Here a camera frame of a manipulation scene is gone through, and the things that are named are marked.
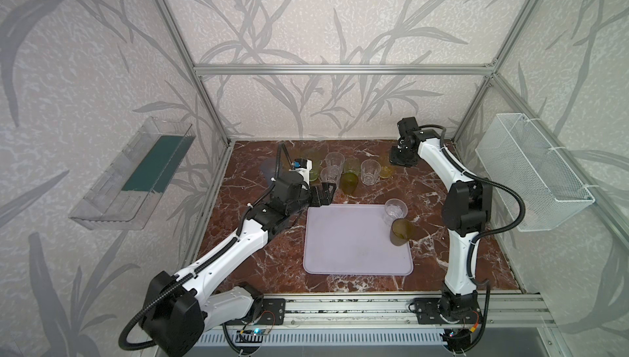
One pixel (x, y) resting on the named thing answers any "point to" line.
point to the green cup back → (351, 165)
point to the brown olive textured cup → (401, 232)
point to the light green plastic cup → (314, 155)
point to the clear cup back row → (335, 159)
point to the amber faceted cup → (386, 167)
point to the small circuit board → (255, 336)
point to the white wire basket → (518, 159)
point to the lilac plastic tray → (352, 240)
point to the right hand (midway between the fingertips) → (395, 154)
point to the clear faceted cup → (394, 209)
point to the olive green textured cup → (348, 182)
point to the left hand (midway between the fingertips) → (328, 180)
